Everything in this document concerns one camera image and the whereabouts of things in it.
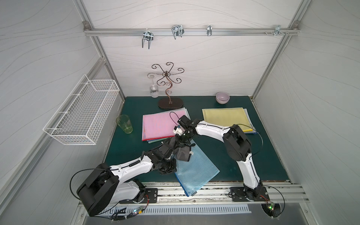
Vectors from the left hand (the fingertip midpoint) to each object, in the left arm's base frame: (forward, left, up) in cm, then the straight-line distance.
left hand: (178, 171), depth 81 cm
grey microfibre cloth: (+10, -2, +3) cm, 10 cm away
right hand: (+14, +3, +3) cm, 15 cm away
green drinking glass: (+29, +39, +9) cm, 49 cm away
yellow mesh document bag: (+41, -36, -1) cm, 55 cm away
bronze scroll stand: (+53, +9, +29) cm, 62 cm away
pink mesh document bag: (+35, +16, -4) cm, 38 cm away
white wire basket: (+15, +49, +30) cm, 59 cm away
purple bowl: (+61, -35, +1) cm, 70 cm away
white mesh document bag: (+29, -53, -1) cm, 60 cm away
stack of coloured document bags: (+19, +20, 0) cm, 28 cm away
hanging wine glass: (+49, +19, +22) cm, 57 cm away
